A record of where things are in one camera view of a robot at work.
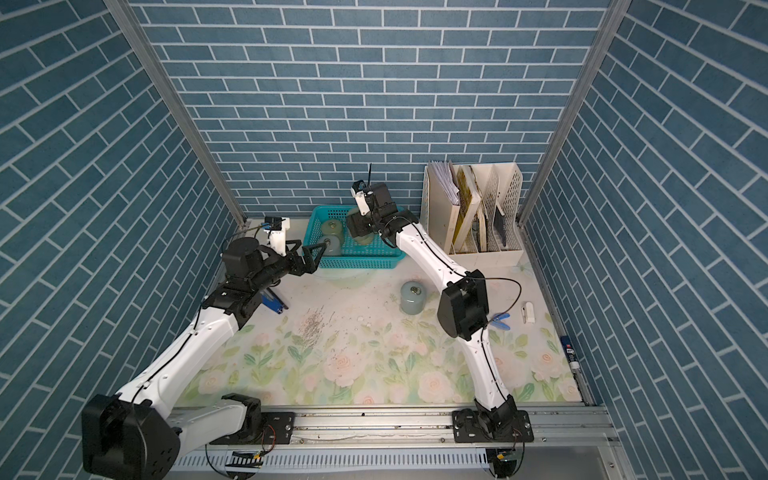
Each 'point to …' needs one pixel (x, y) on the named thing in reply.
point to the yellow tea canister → (362, 240)
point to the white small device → (528, 312)
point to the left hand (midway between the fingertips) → (320, 244)
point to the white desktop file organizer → (475, 211)
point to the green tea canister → (331, 227)
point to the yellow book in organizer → (469, 200)
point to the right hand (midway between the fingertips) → (360, 217)
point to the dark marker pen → (574, 364)
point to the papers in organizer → (446, 173)
